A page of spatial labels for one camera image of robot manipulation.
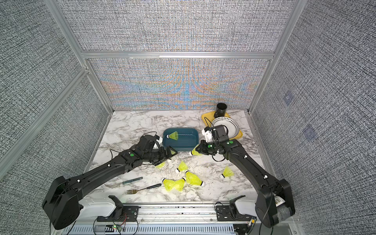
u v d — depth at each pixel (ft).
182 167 2.82
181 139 3.34
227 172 2.75
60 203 1.31
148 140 2.02
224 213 2.39
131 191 2.60
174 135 3.22
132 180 2.75
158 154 2.30
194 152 2.67
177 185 2.68
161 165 2.55
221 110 3.60
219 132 2.09
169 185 2.70
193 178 2.69
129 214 2.41
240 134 3.39
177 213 2.45
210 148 2.25
